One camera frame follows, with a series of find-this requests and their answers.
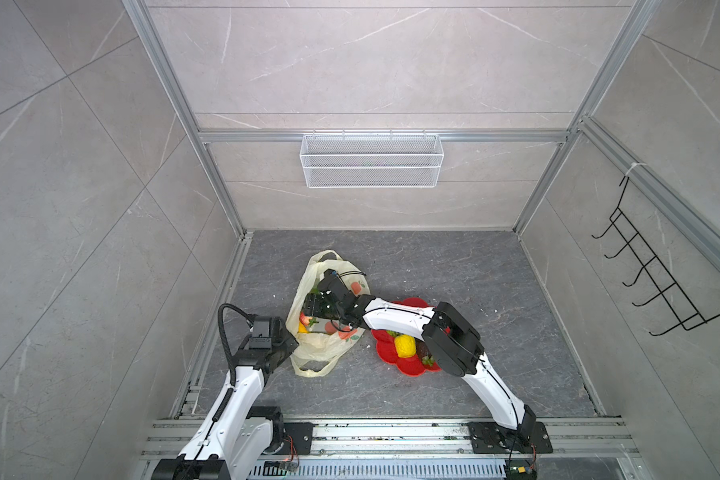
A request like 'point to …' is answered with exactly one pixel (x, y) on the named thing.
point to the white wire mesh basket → (371, 161)
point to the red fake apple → (305, 320)
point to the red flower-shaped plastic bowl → (385, 345)
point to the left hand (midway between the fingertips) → (288, 334)
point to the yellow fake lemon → (405, 345)
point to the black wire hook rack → (688, 316)
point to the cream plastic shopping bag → (316, 344)
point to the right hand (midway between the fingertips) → (306, 306)
